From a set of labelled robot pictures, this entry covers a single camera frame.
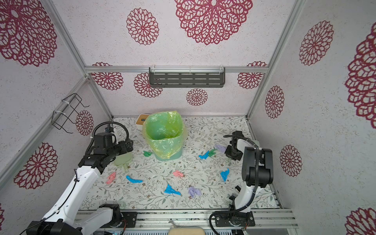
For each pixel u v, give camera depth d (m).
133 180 0.87
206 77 0.95
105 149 0.58
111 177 0.87
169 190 0.83
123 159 0.95
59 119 0.73
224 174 0.90
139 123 1.12
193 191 0.81
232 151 0.82
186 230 0.69
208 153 0.98
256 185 0.52
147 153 0.98
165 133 0.97
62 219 0.39
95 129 0.58
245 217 0.66
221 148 1.00
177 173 0.90
